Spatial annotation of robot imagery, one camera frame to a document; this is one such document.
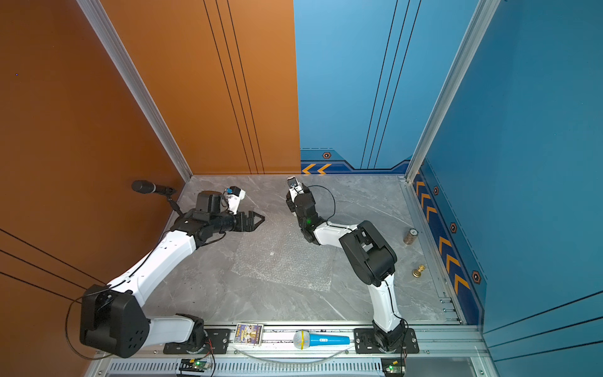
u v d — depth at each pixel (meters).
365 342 0.72
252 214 0.74
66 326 0.43
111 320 0.40
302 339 0.70
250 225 0.72
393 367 0.71
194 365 0.71
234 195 0.74
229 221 0.71
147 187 0.76
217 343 0.73
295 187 0.79
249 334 0.74
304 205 0.72
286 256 0.92
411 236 0.92
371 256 0.53
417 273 0.86
